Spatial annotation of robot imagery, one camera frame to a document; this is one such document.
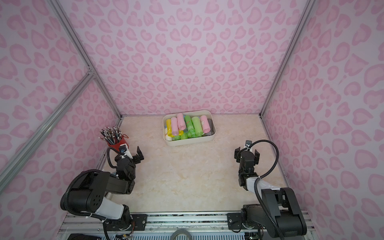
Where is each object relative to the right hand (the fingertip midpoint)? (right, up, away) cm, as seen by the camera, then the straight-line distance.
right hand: (247, 147), depth 89 cm
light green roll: (-29, +13, +12) cm, 34 cm away
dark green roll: (-43, +5, +14) cm, 46 cm away
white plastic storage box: (-21, +23, +25) cm, 40 cm away
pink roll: (-45, +13, +10) cm, 47 cm away
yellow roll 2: (-41, +8, +12) cm, 44 cm away
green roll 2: (-39, +6, +14) cm, 42 cm away
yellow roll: (-50, +14, +16) cm, 54 cm away
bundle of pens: (-79, +8, -1) cm, 79 cm away
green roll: (-34, +12, +9) cm, 38 cm away
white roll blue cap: (-50, +5, +15) cm, 53 cm away
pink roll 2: (-40, +15, +11) cm, 44 cm away
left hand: (-67, 0, +1) cm, 67 cm away
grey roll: (-19, +11, +17) cm, 28 cm away
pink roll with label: (-24, +14, +12) cm, 30 cm away
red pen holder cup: (-71, +2, -12) cm, 72 cm away
